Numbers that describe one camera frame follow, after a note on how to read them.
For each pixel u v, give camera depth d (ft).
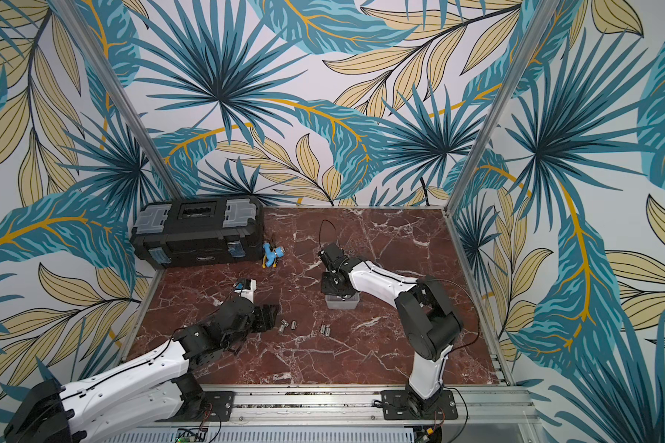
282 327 2.82
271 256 3.33
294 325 2.85
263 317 2.30
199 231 3.02
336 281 2.20
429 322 1.57
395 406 2.38
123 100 2.76
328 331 2.81
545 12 2.23
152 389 1.89
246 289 2.32
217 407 2.42
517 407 2.51
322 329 2.82
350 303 2.93
